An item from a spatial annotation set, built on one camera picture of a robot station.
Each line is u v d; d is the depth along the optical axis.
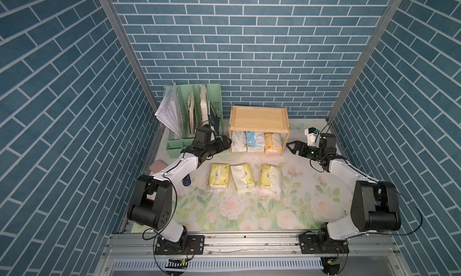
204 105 0.92
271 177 0.90
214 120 1.11
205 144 0.70
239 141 0.99
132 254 0.71
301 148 0.80
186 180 0.91
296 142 0.81
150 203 0.45
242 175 0.91
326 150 0.71
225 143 0.81
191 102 1.00
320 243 0.68
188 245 0.72
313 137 0.83
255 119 0.94
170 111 0.89
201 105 0.92
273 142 1.01
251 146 0.99
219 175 0.90
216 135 0.76
